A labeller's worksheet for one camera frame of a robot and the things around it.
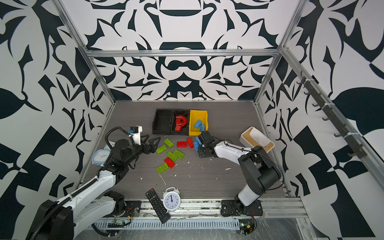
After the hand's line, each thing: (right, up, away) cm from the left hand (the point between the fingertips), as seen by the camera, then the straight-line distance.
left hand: (153, 134), depth 80 cm
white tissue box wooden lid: (+58, -4, +14) cm, 60 cm away
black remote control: (+5, -36, -7) cm, 37 cm away
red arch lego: (+12, +3, +24) cm, 26 cm away
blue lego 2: (+24, +4, +25) cm, 35 cm away
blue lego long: (+23, -9, +15) cm, 28 cm away
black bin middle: (+15, 0, +25) cm, 30 cm away
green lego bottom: (+3, -20, +7) cm, 22 cm away
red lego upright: (+19, -7, +15) cm, 25 cm away
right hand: (+27, -12, +13) cm, 32 cm away
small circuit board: (+45, -43, -9) cm, 63 cm away
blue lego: (+24, -6, +16) cm, 29 cm away
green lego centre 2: (+12, -14, +12) cm, 22 cm away
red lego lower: (+8, -18, +8) cm, 21 cm away
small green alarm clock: (-29, -8, +15) cm, 34 cm away
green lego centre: (+8, -15, +12) cm, 20 cm away
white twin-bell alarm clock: (+10, -31, -4) cm, 33 cm away
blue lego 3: (+27, +2, +22) cm, 35 cm away
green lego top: (+5, -8, +17) cm, 19 cm away
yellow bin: (+22, +10, +28) cm, 37 cm away
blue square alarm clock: (-34, -14, +9) cm, 38 cm away
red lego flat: (+13, -8, +17) cm, 23 cm away
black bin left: (0, +6, +23) cm, 24 cm away
